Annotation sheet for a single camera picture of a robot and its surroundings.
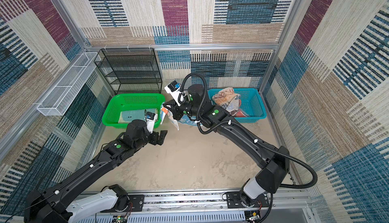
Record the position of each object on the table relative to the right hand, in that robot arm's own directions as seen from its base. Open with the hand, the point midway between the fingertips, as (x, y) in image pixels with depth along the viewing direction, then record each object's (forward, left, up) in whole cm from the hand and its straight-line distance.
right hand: (165, 106), depth 67 cm
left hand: (-1, +6, -15) cm, 16 cm away
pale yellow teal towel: (+18, +33, -32) cm, 49 cm away
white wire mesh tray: (+7, +50, 0) cm, 51 cm away
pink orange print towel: (+25, -34, -24) cm, 49 cm away
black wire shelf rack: (+48, +33, -17) cm, 61 cm away
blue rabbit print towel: (-2, 0, -2) cm, 3 cm away
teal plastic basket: (+27, -53, -32) cm, 68 cm away
